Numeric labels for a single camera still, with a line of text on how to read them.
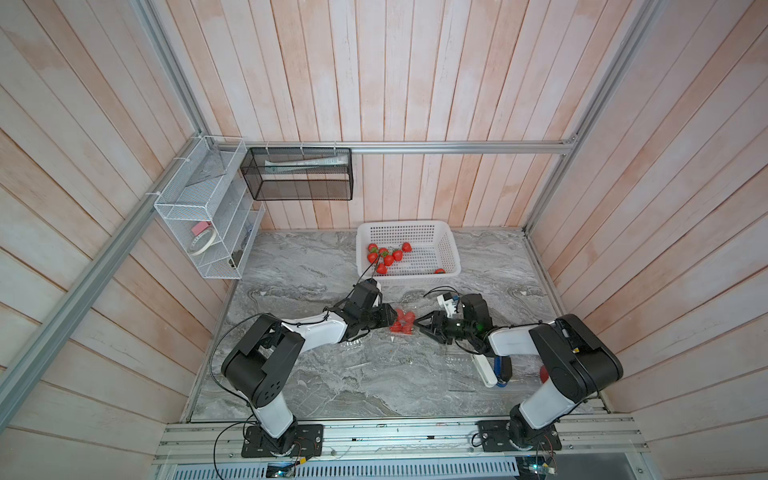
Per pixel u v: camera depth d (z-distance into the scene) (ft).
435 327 2.68
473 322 2.45
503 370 2.66
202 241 2.71
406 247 3.65
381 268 3.44
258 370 1.50
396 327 2.96
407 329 2.94
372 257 3.56
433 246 3.75
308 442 2.39
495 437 2.40
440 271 3.39
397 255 3.60
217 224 2.70
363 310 2.36
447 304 2.88
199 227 2.69
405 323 3.03
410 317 3.01
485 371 2.68
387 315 2.69
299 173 2.96
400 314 3.10
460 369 2.82
